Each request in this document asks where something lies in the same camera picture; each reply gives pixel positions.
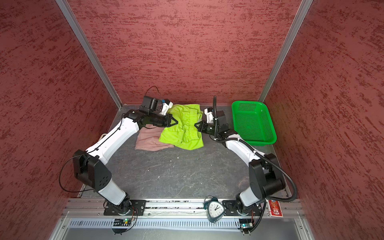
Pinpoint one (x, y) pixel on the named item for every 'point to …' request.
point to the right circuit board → (245, 223)
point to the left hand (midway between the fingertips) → (177, 125)
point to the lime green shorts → (185, 134)
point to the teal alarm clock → (215, 210)
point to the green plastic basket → (253, 123)
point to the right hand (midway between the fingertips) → (193, 128)
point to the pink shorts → (148, 138)
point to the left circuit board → (126, 222)
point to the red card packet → (275, 209)
